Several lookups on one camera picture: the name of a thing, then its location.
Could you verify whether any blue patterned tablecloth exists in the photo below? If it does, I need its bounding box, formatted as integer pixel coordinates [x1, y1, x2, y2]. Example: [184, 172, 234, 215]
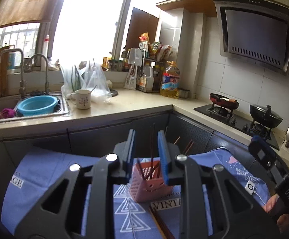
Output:
[0, 146, 272, 239]

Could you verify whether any white plastic jug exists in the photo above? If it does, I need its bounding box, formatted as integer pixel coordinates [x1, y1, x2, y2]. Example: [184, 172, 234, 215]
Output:
[138, 62, 154, 93]

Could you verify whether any small metal bowl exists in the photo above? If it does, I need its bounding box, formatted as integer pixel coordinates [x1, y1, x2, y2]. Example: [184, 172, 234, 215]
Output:
[176, 88, 190, 99]

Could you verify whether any chrome sink faucet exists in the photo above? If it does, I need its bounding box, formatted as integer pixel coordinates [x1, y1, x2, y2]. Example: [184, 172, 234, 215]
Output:
[0, 48, 28, 98]

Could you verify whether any white small device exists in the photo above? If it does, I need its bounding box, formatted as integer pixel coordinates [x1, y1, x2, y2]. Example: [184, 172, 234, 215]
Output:
[245, 180, 255, 195]

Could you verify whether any metal spice rack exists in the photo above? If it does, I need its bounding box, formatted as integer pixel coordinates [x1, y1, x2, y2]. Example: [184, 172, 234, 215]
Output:
[136, 58, 164, 93]

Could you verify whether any pink perforated utensil holder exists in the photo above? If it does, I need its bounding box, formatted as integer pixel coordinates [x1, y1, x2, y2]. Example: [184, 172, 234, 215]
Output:
[129, 160, 173, 203]

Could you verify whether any white ceramic mug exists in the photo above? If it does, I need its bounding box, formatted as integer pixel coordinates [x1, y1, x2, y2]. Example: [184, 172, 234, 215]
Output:
[70, 89, 91, 110]

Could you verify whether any stainless steel sink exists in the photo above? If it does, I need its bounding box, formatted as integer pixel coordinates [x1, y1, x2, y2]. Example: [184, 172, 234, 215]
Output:
[0, 92, 70, 123]

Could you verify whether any cleaver knife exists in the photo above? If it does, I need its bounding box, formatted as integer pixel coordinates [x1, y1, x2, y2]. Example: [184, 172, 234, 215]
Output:
[128, 48, 142, 76]

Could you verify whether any blue plastic basin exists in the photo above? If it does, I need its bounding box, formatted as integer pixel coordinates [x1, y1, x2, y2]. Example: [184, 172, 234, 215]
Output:
[17, 96, 58, 117]

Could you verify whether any black wok with lid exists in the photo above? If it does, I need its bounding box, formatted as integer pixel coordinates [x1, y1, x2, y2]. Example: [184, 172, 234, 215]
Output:
[250, 104, 283, 128]

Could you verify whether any clear plastic bag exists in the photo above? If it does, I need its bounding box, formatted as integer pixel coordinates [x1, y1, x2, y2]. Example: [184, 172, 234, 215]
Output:
[61, 60, 112, 104]

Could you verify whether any dark brown chopstick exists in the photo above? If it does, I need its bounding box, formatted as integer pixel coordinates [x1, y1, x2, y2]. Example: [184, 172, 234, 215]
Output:
[136, 159, 151, 180]
[149, 123, 155, 179]

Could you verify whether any black gas stove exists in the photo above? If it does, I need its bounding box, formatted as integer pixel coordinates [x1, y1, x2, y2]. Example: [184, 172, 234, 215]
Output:
[194, 105, 280, 150]

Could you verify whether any range hood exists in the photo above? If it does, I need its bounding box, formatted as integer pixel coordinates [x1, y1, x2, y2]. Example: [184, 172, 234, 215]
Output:
[213, 0, 289, 75]

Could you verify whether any red frying pan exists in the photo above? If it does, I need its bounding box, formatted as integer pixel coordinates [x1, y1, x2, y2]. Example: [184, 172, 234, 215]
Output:
[209, 93, 240, 110]

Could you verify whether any yellow cooking oil bottle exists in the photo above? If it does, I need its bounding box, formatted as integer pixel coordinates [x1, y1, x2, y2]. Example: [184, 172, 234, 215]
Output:
[160, 61, 180, 98]

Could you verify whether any person's right hand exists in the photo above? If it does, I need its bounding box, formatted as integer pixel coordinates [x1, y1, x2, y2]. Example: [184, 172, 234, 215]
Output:
[262, 194, 289, 234]

